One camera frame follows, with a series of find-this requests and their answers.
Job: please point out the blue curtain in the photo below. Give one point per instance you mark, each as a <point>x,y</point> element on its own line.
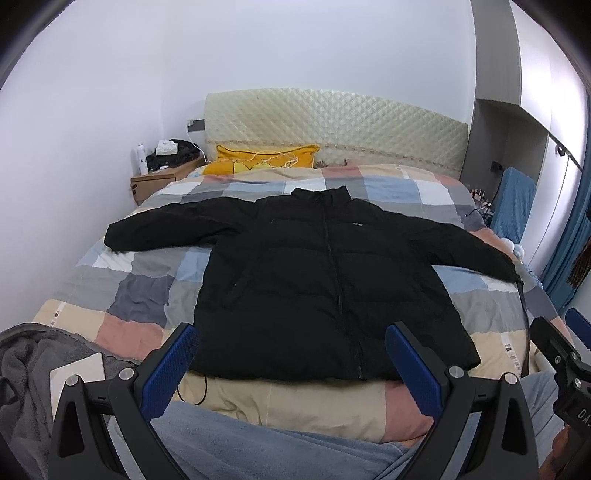
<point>561,279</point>

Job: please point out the black bag on nightstand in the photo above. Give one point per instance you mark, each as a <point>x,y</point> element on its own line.
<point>187,151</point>

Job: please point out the white spray bottle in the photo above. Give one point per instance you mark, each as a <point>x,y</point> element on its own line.
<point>140,157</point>

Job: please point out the blue cloth on chair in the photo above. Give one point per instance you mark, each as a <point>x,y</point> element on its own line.
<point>512,205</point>

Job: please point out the yellow pillow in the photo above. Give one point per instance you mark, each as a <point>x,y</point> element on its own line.
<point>231,161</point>

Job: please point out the black puffer jacket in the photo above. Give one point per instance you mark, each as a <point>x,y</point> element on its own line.
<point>303,286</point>

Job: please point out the wooden bedside table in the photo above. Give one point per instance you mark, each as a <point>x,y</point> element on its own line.
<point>143,186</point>

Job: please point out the plaid patchwork bed quilt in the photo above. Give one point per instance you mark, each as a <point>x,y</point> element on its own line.
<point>129,303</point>

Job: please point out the cream quilted headboard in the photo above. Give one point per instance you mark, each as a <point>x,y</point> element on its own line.
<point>345,126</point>

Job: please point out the grey fleece blanket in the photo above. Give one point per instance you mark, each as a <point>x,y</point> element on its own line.
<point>28,353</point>

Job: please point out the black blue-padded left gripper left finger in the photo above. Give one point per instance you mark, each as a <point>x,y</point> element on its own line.
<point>81,447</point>

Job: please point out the person's right hand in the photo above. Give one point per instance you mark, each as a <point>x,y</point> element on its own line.
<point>569,457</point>

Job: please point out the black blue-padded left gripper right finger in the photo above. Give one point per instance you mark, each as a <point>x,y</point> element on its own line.
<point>503,446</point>

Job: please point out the grey wall socket panel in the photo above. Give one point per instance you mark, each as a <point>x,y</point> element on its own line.
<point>195,125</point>

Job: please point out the white paper sheet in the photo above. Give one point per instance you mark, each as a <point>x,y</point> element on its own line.
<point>89,369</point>

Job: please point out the grey white wardrobe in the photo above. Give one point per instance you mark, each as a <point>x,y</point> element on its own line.
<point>530,113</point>

